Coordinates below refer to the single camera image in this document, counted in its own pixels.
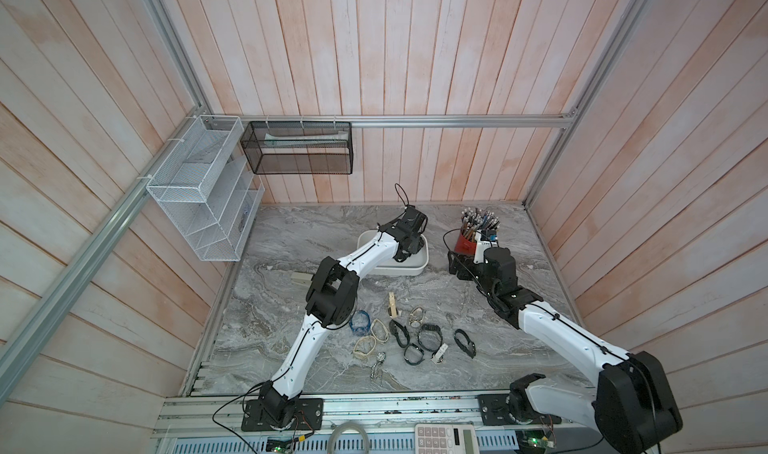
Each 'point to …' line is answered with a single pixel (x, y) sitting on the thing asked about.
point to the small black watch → (421, 350)
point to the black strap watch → (392, 324)
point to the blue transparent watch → (360, 323)
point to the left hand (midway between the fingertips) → (406, 241)
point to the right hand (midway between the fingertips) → (459, 252)
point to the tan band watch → (382, 325)
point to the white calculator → (446, 439)
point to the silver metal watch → (376, 371)
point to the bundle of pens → (473, 220)
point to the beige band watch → (361, 354)
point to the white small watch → (438, 357)
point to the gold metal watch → (416, 317)
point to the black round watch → (430, 338)
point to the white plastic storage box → (415, 264)
